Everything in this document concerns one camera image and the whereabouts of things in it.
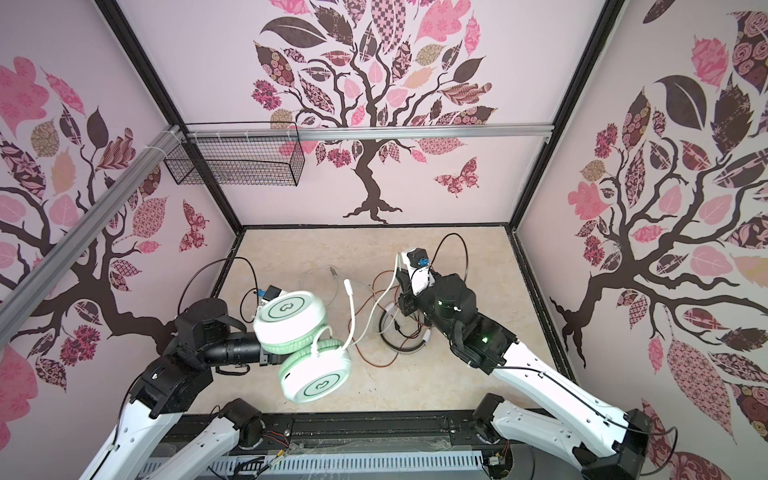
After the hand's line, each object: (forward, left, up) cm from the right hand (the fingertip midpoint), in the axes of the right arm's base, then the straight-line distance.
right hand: (399, 268), depth 66 cm
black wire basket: (+47, +51, +1) cm, 69 cm away
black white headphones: (-4, -8, -28) cm, 30 cm away
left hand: (-18, +17, -3) cm, 25 cm away
